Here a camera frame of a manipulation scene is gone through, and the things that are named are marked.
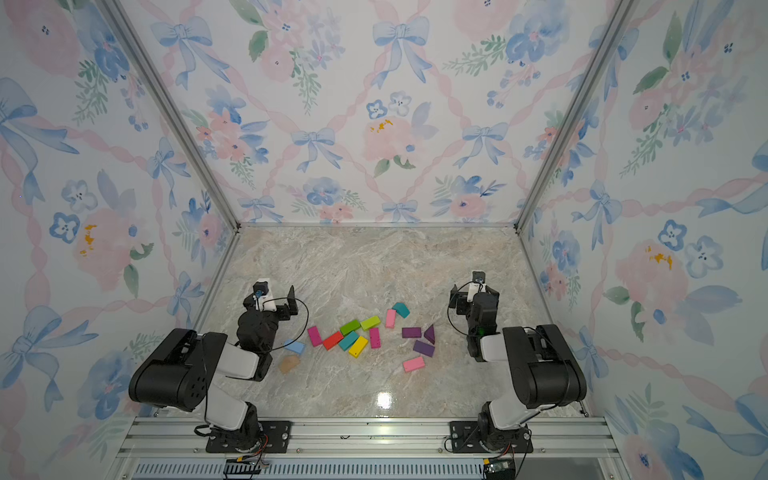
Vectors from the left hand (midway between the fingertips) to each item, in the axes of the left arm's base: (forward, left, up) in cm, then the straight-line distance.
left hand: (279, 286), depth 89 cm
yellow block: (-15, -24, -10) cm, 30 cm away
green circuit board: (-43, -60, -15) cm, 75 cm away
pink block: (-19, -40, -12) cm, 46 cm away
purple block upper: (-9, -40, -11) cm, 42 cm away
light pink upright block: (-5, -33, -11) cm, 35 cm away
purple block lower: (-14, -44, -12) cm, 47 cm away
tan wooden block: (-19, -4, -11) cm, 22 cm away
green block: (-8, -21, -11) cm, 25 cm away
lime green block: (-7, -27, -11) cm, 30 cm away
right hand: (+3, -60, -3) cm, 60 cm away
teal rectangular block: (-12, -20, -11) cm, 26 cm away
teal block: (-2, -37, -9) cm, 38 cm away
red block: (-12, -16, -11) cm, 23 cm away
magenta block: (-10, -10, -11) cm, 18 cm away
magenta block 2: (-12, -29, -11) cm, 33 cm away
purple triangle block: (-10, -45, -9) cm, 48 cm away
